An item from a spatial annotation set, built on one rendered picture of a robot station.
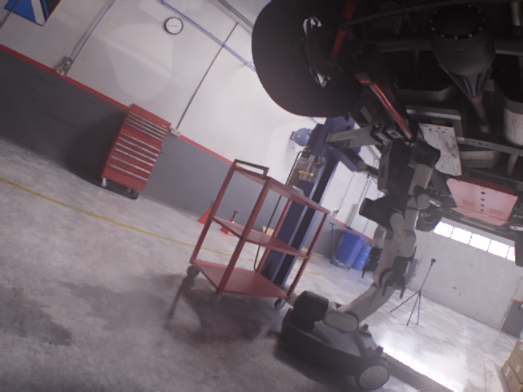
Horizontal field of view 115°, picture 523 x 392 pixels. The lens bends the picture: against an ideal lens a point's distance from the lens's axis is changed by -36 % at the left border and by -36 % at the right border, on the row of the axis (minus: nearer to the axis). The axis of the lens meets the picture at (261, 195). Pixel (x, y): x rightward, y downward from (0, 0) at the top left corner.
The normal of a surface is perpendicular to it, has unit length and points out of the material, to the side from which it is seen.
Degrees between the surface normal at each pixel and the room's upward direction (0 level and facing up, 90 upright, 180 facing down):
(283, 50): 110
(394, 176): 90
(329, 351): 90
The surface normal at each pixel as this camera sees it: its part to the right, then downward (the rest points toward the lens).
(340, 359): -0.13, -0.09
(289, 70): 0.17, 0.51
